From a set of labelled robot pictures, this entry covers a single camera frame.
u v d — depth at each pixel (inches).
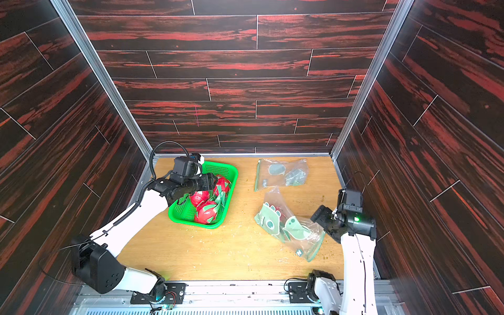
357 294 14.9
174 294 28.3
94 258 15.8
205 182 28.2
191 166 24.4
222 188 37.0
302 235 29.2
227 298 28.5
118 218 18.0
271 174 43.1
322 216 24.7
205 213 34.0
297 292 28.8
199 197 36.2
